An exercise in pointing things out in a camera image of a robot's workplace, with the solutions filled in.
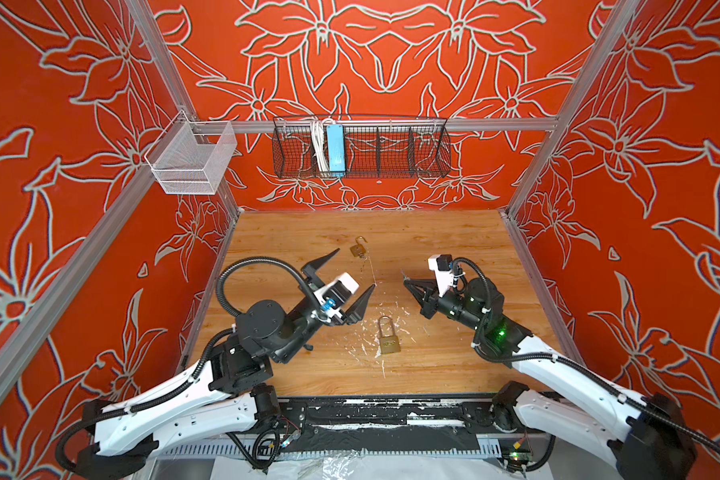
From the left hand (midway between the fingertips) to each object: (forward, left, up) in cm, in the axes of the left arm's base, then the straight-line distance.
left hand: (351, 263), depth 54 cm
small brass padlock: (+35, +1, -39) cm, 52 cm away
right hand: (+7, -12, -17) cm, 22 cm away
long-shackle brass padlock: (+1, -10, -40) cm, 41 cm away
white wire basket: (+45, +56, -9) cm, 72 cm away
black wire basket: (+55, -6, -10) cm, 56 cm away
